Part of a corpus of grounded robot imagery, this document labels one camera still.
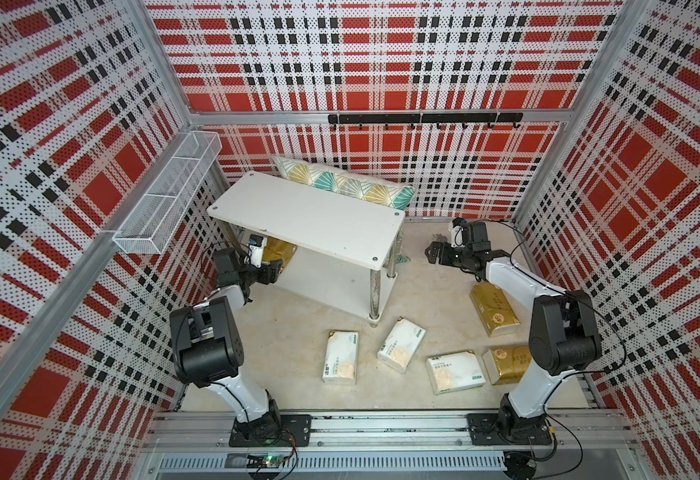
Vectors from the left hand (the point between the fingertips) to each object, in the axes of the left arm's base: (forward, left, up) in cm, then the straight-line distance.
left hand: (274, 257), depth 96 cm
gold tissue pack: (0, -2, +4) cm, 4 cm away
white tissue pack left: (-31, -23, -5) cm, 39 cm away
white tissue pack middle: (-28, -40, -5) cm, 49 cm away
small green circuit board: (-54, -7, -9) cm, 55 cm away
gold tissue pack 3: (-33, -68, -4) cm, 76 cm away
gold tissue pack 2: (-17, -68, -4) cm, 71 cm away
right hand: (+1, -54, +2) cm, 54 cm away
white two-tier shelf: (-15, -23, +22) cm, 36 cm away
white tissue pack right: (-35, -54, -5) cm, 64 cm away
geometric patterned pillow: (+9, -21, +25) cm, 34 cm away
